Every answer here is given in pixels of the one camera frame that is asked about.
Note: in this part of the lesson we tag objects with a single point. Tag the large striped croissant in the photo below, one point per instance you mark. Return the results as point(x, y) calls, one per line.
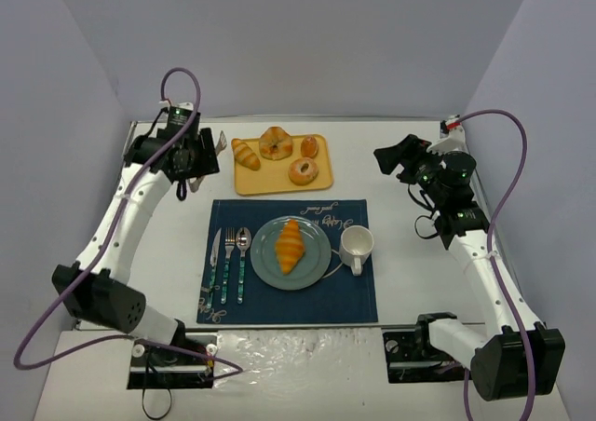
point(289, 247)

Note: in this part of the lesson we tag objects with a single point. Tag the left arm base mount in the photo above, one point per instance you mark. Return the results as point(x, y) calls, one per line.
point(157, 368)

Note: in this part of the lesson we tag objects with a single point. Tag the white ceramic cup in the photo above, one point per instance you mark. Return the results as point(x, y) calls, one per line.
point(356, 246)

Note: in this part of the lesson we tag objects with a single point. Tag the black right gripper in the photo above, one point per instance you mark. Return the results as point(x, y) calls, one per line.
point(405, 158)

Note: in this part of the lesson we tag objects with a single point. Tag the dark blue cloth placemat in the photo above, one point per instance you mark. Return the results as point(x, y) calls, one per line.
point(337, 298)

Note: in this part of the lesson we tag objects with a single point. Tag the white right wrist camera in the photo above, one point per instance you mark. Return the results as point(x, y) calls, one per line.
point(452, 137)

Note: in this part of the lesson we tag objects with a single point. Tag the twisted bagel bread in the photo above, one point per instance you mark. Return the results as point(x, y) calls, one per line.
point(275, 144)

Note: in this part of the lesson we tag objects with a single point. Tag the sugared ring donut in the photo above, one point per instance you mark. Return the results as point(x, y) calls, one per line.
point(303, 171)

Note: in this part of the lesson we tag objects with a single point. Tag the yellow plastic tray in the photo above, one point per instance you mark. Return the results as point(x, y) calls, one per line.
point(272, 177)

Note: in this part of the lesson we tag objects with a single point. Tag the fork green handle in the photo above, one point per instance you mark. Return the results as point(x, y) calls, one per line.
point(229, 245)

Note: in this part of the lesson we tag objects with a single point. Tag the orange cream sandwich bun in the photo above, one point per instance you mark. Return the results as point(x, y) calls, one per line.
point(309, 146)

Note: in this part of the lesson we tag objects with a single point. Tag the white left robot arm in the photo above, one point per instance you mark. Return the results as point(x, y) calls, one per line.
point(100, 274)

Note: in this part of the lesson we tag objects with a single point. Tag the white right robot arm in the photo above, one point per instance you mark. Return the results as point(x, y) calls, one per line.
point(519, 355)

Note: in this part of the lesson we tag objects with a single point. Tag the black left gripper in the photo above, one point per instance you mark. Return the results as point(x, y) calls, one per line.
point(208, 151)

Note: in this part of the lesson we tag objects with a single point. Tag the table knife green handle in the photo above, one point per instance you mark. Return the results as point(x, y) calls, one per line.
point(213, 267)

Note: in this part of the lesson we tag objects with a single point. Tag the blue-green ceramic plate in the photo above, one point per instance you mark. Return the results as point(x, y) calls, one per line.
point(308, 270)

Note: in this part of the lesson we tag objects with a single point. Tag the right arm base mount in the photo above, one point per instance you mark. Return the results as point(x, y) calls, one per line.
point(411, 359)

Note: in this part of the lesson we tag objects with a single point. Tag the small striped croissant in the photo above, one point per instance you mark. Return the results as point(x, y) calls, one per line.
point(244, 155)

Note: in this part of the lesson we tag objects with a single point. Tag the spoon green handle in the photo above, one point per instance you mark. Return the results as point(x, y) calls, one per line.
point(243, 241)

